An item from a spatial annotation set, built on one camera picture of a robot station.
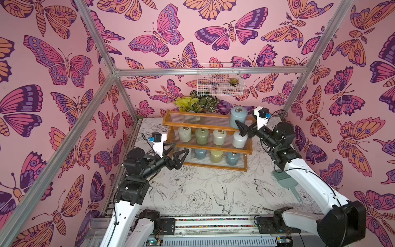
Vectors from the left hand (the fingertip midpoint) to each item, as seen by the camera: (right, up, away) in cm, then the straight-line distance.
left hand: (183, 146), depth 64 cm
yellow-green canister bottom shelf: (+17, -8, +26) cm, 32 cm away
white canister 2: (-1, +5, +21) cm, 21 cm away
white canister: (+28, +1, +17) cm, 33 cm away
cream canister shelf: (+17, +3, +18) cm, 25 cm away
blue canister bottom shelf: (+8, -7, +29) cm, 31 cm away
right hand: (+29, +14, +6) cm, 33 cm away
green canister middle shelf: (+8, +4, +18) cm, 20 cm away
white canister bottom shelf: (+1, -7, +13) cm, 15 cm away
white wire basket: (+22, +39, +32) cm, 55 cm away
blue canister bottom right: (+26, -9, +24) cm, 37 cm away
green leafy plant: (+5, +24, +36) cm, 43 cm away
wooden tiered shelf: (+14, +1, +20) cm, 25 cm away
